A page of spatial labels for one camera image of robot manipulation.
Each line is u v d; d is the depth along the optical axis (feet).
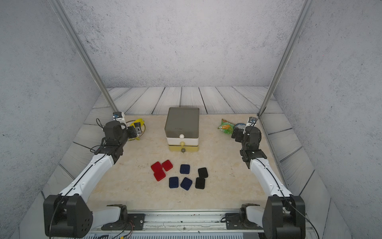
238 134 2.44
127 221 2.28
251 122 2.32
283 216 1.30
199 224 2.38
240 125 3.55
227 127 3.51
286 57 2.85
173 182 2.89
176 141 3.00
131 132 2.43
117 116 2.29
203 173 2.94
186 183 2.78
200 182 2.80
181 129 2.84
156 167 3.01
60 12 2.35
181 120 2.92
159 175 2.92
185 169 2.94
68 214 1.29
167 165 3.05
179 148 3.16
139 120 3.58
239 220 2.37
